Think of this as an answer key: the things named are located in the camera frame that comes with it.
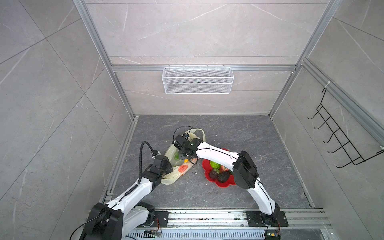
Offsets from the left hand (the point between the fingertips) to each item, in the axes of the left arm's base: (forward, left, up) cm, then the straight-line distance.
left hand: (168, 161), depth 88 cm
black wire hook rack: (-3, -84, +27) cm, 88 cm away
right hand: (+5, -9, 0) cm, 10 cm away
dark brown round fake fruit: (-9, -26, 0) cm, 28 cm away
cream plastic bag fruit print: (-6, -8, +4) cm, 11 cm away
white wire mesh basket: (+48, -18, +24) cm, 56 cm away
